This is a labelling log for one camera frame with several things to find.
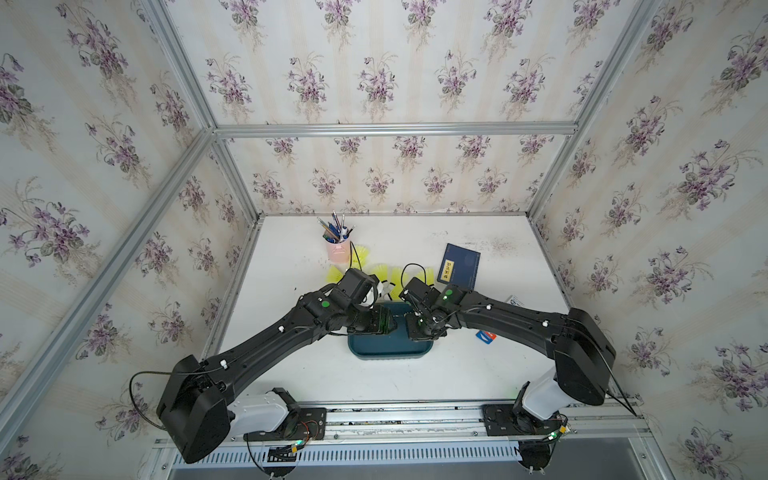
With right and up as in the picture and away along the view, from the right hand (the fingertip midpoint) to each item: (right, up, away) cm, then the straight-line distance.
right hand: (415, 336), depth 81 cm
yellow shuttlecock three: (-8, +16, +17) cm, 24 cm away
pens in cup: (-26, +31, +20) cm, 45 cm away
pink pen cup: (-24, +23, +17) cm, 37 cm away
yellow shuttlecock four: (+6, +15, +18) cm, 24 cm away
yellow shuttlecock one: (-18, +21, +21) cm, 35 cm away
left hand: (-6, +4, -7) cm, 9 cm away
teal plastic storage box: (-6, -2, -2) cm, 7 cm away
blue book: (+18, +17, +24) cm, 34 cm away
